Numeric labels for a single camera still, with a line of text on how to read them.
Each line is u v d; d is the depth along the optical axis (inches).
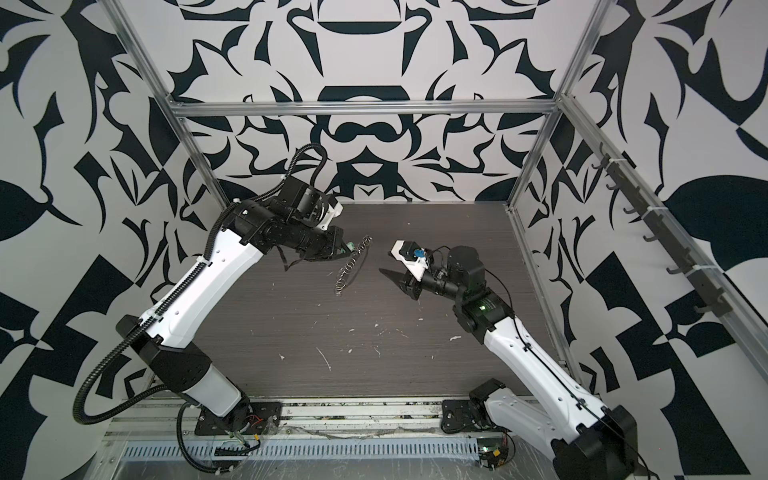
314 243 23.3
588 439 15.1
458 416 29.3
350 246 28.0
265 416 29.3
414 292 24.3
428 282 24.1
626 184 25.1
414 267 22.9
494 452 28.0
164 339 16.1
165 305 16.5
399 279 24.5
